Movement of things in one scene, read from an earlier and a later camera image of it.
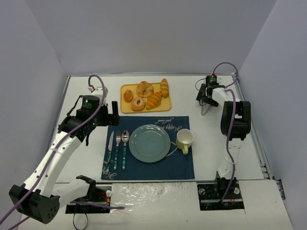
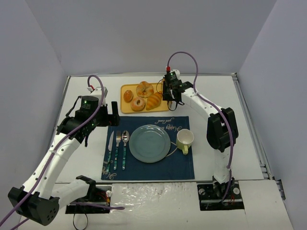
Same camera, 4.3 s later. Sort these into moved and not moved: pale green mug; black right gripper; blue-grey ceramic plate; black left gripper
Moved: black right gripper
Not moved: blue-grey ceramic plate; black left gripper; pale green mug
